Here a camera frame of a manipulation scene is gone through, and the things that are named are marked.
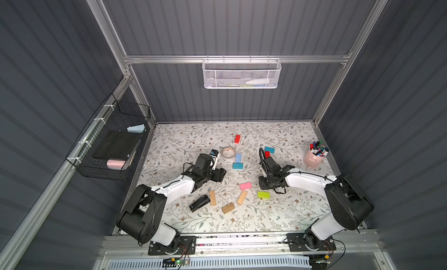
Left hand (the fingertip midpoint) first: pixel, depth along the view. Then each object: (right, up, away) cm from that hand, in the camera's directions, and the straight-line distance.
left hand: (222, 171), depth 89 cm
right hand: (+21, -8, +2) cm, 23 cm away
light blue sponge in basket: (-39, +22, -8) cm, 45 cm away
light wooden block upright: (-5, -12, -2) cm, 13 cm away
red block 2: (+26, +7, +13) cm, 30 cm away
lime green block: (+21, -12, -1) cm, 25 cm away
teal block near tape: (+9, +1, +8) cm, 12 cm away
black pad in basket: (-41, +14, -21) cm, 48 cm away
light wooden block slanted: (+10, -13, -2) cm, 17 cm away
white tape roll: (+3, +9, +16) cm, 18 cm away
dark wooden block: (+3, -17, -6) cm, 18 cm away
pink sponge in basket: (-40, +7, -24) cm, 47 cm away
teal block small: (+30, +10, +18) cm, 36 cm away
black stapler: (-11, -14, -6) cm, 19 cm away
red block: (+9, +16, +23) cm, 29 cm away
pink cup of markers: (+49, +7, +2) cm, 49 cm away
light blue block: (+9, +5, +13) cm, 17 cm away
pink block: (+12, -8, +2) cm, 15 cm away
